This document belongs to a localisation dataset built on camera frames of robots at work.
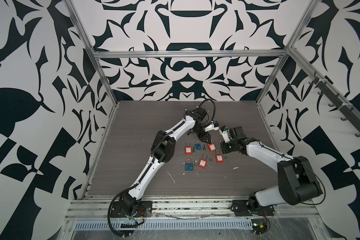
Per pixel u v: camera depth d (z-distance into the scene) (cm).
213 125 89
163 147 66
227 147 82
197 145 96
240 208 74
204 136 87
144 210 73
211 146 94
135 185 65
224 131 83
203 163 87
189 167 87
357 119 54
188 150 93
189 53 88
